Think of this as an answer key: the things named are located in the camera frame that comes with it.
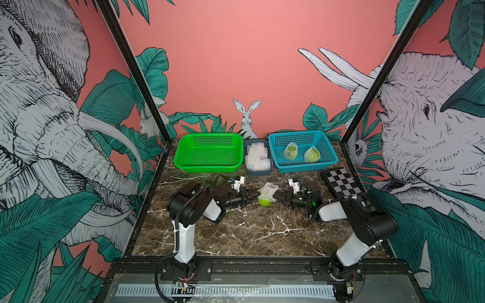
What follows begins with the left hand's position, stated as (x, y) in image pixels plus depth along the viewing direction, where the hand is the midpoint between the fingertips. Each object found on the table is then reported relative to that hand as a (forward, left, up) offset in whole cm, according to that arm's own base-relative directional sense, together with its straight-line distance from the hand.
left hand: (261, 193), depth 86 cm
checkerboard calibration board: (+9, -44, -8) cm, 45 cm away
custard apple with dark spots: (+26, -20, -3) cm, 33 cm away
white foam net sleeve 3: (+27, -35, -4) cm, 45 cm away
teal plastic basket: (+38, -30, -4) cm, 49 cm away
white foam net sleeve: (-1, -3, +2) cm, 4 cm away
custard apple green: (-2, -2, -6) cm, 6 cm away
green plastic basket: (+34, +26, -10) cm, 44 cm away
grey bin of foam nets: (+26, -1, -6) cm, 27 cm away
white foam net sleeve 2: (+32, -21, -1) cm, 38 cm away
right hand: (0, -6, -2) cm, 6 cm away
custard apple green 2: (+26, -34, -4) cm, 43 cm away
